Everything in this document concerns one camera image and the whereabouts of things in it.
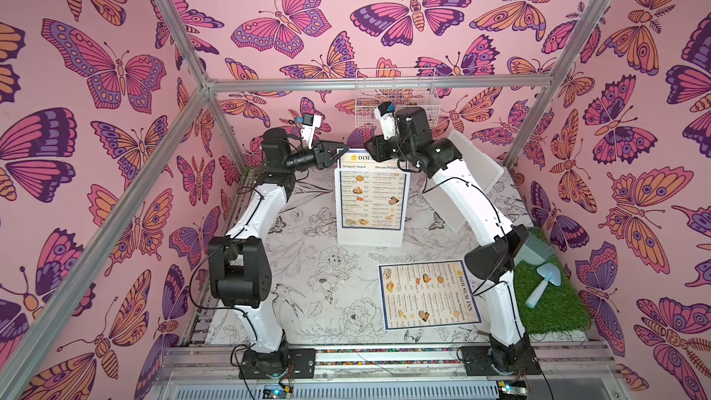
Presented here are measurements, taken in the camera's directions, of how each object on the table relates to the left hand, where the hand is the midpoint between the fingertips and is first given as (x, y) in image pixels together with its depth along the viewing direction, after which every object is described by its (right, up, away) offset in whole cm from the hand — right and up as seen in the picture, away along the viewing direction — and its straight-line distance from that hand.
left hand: (349, 148), depth 77 cm
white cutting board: (+6, -28, +17) cm, 33 cm away
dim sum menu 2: (+24, -44, +8) cm, 51 cm away
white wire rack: (+6, +20, +19) cm, 28 cm away
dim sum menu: (+7, -13, +8) cm, 17 cm away
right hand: (+7, +3, +2) cm, 8 cm away
